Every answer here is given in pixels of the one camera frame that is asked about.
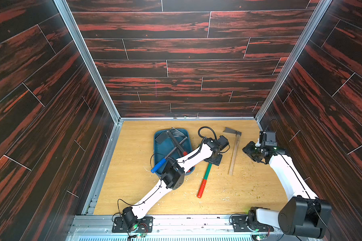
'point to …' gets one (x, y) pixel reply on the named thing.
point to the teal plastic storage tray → (171, 143)
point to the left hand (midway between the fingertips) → (216, 162)
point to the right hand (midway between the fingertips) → (248, 149)
